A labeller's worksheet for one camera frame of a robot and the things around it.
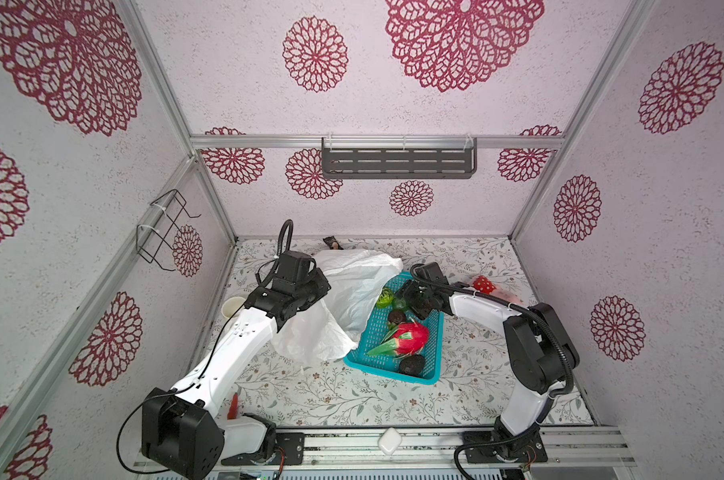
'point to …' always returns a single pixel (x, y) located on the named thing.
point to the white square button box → (390, 440)
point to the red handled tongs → (233, 409)
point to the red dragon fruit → (406, 339)
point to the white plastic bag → (327, 329)
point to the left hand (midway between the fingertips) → (329, 283)
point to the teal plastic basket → (385, 311)
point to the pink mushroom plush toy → (483, 284)
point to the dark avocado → (412, 365)
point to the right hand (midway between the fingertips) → (397, 294)
